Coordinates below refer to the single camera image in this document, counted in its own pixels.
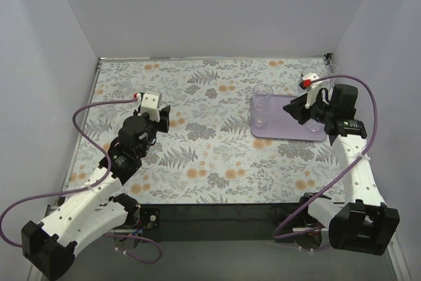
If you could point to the floral patterned tablecloth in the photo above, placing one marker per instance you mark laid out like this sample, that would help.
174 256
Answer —
209 154

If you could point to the clear wine glass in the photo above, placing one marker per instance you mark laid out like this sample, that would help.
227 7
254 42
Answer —
333 69

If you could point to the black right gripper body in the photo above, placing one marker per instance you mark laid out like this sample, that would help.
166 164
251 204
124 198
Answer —
303 114

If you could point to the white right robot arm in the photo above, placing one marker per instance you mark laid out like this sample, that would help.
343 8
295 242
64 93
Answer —
364 223

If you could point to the small clear tumbler glass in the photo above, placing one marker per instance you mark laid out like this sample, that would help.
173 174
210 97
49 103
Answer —
260 117

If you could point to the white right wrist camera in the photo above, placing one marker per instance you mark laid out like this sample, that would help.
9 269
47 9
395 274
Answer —
312 88

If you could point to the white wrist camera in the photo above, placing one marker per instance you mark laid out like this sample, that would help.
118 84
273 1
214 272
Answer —
312 88
149 103

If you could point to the lilac plastic tray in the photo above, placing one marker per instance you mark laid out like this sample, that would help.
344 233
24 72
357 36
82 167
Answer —
282 126

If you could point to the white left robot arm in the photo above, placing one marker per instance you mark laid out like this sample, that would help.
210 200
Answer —
53 243

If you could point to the clear tall tumbler glass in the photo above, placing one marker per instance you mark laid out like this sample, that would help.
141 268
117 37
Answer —
314 126

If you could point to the clear champagne flute glass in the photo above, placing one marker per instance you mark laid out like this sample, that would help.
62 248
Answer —
307 72

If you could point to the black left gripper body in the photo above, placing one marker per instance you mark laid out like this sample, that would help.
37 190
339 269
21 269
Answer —
163 119

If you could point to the clear faceted tumbler glass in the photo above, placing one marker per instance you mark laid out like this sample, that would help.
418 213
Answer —
262 93

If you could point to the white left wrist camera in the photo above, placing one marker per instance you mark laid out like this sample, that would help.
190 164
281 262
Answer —
149 103

